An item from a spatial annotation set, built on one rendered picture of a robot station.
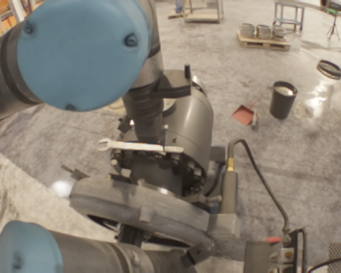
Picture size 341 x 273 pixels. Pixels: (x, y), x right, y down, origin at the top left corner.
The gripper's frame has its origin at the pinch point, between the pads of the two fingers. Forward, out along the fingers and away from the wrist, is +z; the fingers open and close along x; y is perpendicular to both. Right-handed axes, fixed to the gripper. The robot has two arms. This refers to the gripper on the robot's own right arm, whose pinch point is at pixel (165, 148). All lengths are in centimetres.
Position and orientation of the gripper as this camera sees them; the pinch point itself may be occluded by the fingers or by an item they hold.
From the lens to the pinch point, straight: 44.3
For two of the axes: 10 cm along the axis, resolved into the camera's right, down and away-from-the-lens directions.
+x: -1.3, 7.6, -6.4
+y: -9.9, -0.4, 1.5
